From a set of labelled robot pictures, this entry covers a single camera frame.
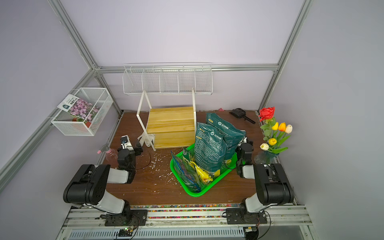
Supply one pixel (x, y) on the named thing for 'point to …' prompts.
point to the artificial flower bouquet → (276, 132)
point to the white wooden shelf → (170, 127)
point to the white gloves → (149, 139)
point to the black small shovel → (240, 113)
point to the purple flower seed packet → (79, 108)
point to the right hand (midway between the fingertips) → (238, 136)
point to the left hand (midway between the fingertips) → (132, 141)
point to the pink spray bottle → (111, 156)
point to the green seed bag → (186, 173)
